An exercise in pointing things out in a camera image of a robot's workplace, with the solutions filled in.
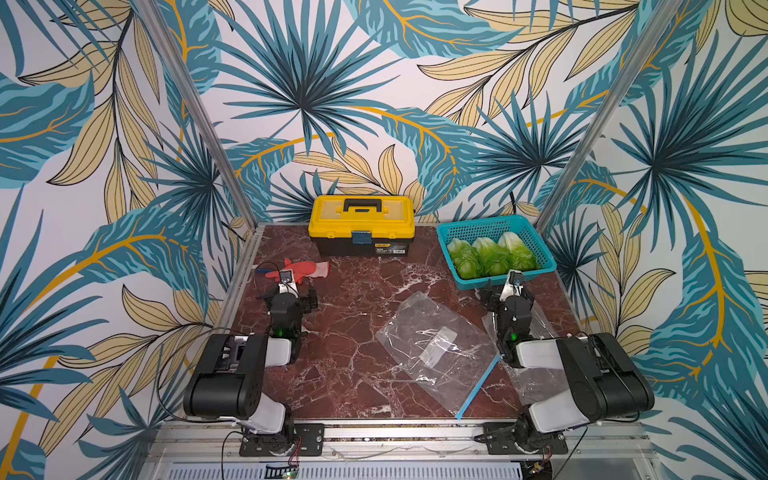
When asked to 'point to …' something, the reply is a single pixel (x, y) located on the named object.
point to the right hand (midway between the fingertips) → (509, 284)
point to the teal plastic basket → (492, 228)
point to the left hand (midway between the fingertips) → (294, 287)
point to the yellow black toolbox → (362, 225)
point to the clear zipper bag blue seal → (444, 355)
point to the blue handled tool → (261, 270)
